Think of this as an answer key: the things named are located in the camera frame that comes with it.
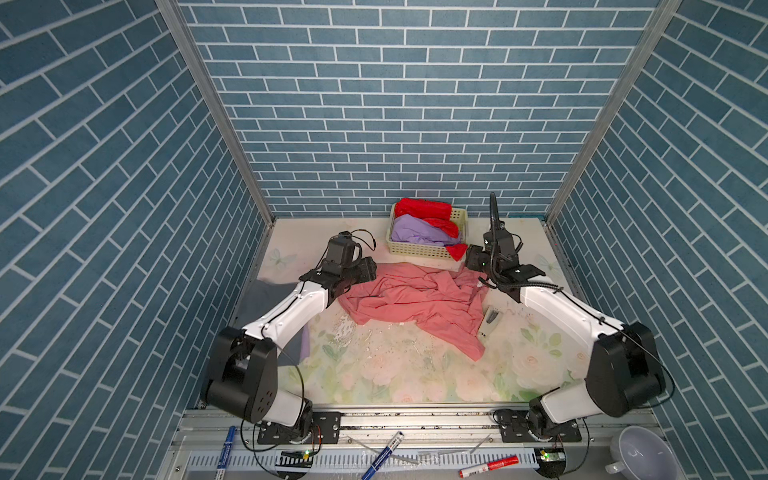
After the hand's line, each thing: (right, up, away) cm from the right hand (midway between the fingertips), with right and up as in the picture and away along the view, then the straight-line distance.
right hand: (473, 248), depth 88 cm
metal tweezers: (-17, -49, -18) cm, 55 cm away
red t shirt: (-7, +13, +27) cm, 31 cm away
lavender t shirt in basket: (-18, +7, +17) cm, 26 cm away
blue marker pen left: (-62, -51, -22) cm, 83 cm away
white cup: (+36, -49, -18) cm, 63 cm away
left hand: (-31, -5, 0) cm, 32 cm away
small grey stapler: (+5, -23, +3) cm, 23 cm away
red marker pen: (-5, -51, -21) cm, 55 cm away
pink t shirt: (-7, -15, +8) cm, 18 cm away
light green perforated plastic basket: (+1, +12, +28) cm, 30 cm away
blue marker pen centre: (-23, -47, -18) cm, 55 cm away
